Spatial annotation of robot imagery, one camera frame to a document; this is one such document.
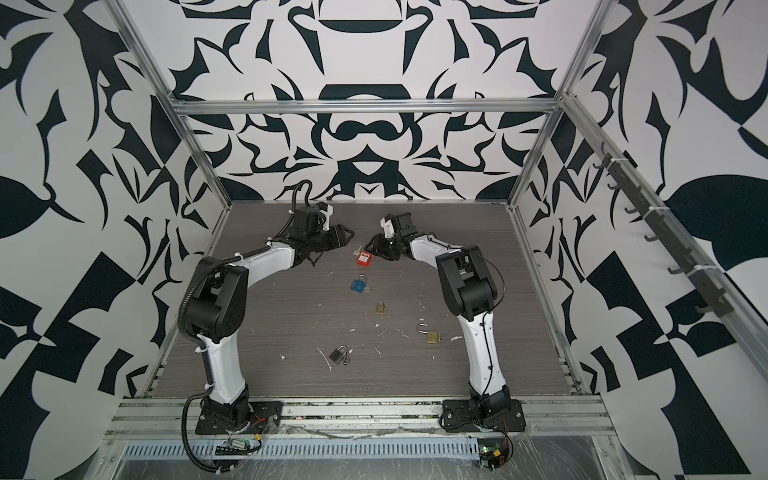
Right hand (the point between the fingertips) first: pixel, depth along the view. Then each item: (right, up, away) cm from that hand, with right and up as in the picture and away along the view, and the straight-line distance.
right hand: (369, 246), depth 101 cm
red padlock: (-2, -4, +1) cm, 5 cm away
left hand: (-6, +6, -6) cm, 10 cm away
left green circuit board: (-29, -44, -33) cm, 62 cm away
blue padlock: (-3, -12, -3) cm, 13 cm away
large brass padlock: (+19, -25, -14) cm, 34 cm away
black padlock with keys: (-7, -29, -17) cm, 35 cm away
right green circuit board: (+31, -47, -30) cm, 64 cm away
